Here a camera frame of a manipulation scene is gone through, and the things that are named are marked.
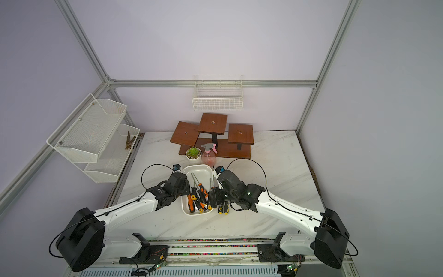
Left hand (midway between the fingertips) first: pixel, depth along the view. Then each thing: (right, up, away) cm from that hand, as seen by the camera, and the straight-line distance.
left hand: (185, 185), depth 88 cm
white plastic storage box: (+6, +5, +4) cm, 9 cm away
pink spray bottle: (+12, +14, +9) cm, 21 cm away
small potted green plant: (+3, +15, +10) cm, 18 cm away
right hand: (+16, -2, -11) cm, 20 cm away
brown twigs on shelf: (-35, +24, +10) cm, 43 cm away
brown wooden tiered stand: (+29, +21, +22) cm, 42 cm away
